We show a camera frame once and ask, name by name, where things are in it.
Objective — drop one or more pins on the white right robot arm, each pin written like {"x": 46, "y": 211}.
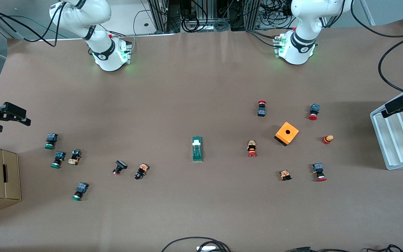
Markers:
{"x": 100, "y": 52}

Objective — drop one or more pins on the white grey slotted tray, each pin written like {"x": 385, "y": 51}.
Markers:
{"x": 401, "y": 140}

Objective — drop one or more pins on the green push button blue base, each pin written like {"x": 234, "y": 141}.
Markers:
{"x": 59, "y": 155}
{"x": 51, "y": 138}
{"x": 82, "y": 188}

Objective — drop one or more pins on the red yellow button head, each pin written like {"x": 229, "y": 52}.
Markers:
{"x": 326, "y": 140}

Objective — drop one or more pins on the red mushroom button blue base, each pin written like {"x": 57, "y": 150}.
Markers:
{"x": 317, "y": 168}
{"x": 315, "y": 108}

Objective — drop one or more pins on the orange push button box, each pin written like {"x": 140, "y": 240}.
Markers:
{"x": 287, "y": 138}

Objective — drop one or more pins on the black square push button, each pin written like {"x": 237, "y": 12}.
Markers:
{"x": 121, "y": 164}

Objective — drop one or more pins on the small orange contact block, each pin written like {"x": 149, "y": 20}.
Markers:
{"x": 285, "y": 174}

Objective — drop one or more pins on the red button black base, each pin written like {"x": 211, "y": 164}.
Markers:
{"x": 261, "y": 112}

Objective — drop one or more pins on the red yellow emergency stop button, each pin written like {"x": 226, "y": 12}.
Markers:
{"x": 252, "y": 145}

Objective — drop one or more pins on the aluminium equipment rack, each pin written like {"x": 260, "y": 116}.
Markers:
{"x": 173, "y": 14}

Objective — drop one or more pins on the black orange selector switch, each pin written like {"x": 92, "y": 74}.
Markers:
{"x": 142, "y": 169}

